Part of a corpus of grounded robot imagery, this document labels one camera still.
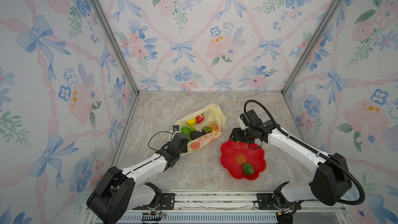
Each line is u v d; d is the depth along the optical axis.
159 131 0.72
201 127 1.00
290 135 0.52
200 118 1.00
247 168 0.79
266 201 0.74
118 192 0.41
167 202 0.74
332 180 0.41
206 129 0.95
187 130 0.95
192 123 0.98
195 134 0.93
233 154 0.89
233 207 0.73
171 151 0.66
